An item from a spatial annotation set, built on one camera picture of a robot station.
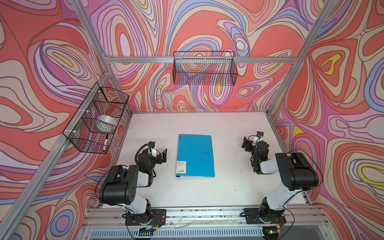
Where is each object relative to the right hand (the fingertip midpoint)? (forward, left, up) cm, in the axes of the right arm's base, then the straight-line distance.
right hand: (252, 140), depth 97 cm
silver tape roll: (-6, +81, +28) cm, 86 cm away
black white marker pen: (-12, +82, +21) cm, 86 cm away
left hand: (-4, +60, +2) cm, 60 cm away
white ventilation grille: (-48, +46, -6) cm, 67 cm away
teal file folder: (-8, +38, -5) cm, 39 cm away
